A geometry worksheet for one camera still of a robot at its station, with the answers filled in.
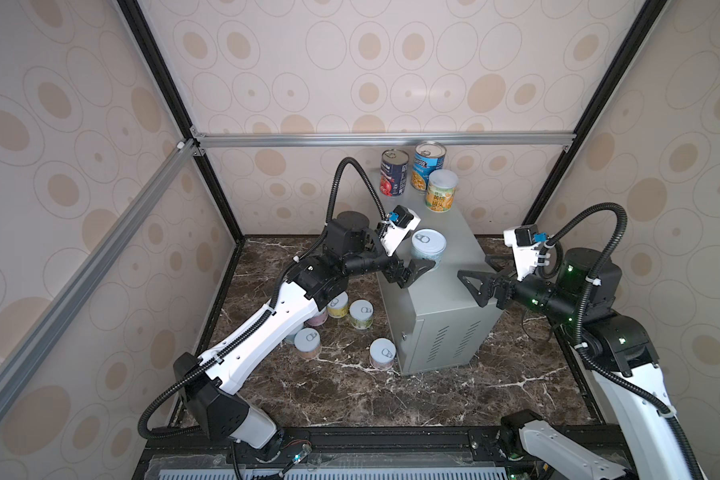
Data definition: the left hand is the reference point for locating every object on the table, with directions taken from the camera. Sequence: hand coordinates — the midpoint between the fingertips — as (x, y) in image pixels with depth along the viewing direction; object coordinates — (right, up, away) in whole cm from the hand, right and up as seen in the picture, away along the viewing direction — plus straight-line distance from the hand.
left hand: (430, 248), depth 60 cm
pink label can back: (-28, -21, +34) cm, 49 cm away
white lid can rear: (-22, -17, +34) cm, 44 cm away
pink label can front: (-8, -29, +23) cm, 38 cm away
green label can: (-15, -18, +32) cm, 39 cm away
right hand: (+9, -4, -1) cm, 10 cm away
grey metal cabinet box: (+3, -16, +4) cm, 17 cm away
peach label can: (-30, -26, +25) cm, 47 cm away
